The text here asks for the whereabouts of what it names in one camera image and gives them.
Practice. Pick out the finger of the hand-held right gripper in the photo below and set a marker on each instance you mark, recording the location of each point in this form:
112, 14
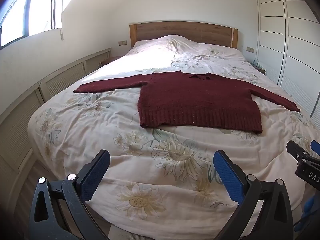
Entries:
296, 150
316, 147

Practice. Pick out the slatted radiator cover cabinet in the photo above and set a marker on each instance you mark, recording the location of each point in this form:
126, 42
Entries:
22, 105

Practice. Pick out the floral white duvet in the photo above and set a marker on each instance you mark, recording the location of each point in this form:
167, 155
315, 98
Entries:
150, 155

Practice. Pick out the wooden nightstand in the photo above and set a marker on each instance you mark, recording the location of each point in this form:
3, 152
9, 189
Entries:
114, 58
260, 70

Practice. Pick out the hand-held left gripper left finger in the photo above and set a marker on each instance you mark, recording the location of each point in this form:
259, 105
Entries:
96, 172

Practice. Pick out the white wardrobe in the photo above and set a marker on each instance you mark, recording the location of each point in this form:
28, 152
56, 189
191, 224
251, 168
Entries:
295, 42

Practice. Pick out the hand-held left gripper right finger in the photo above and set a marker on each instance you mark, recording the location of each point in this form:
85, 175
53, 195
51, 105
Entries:
226, 175

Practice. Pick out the maroon knit sweater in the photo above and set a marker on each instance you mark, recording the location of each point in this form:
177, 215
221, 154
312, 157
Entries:
195, 100

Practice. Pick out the beige wall switch panel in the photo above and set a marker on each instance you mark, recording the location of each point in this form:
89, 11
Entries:
123, 43
250, 49

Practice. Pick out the window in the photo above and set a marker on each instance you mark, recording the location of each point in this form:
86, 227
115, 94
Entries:
37, 5

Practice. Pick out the wooden headboard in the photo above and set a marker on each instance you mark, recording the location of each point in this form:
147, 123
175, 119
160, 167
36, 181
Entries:
185, 30

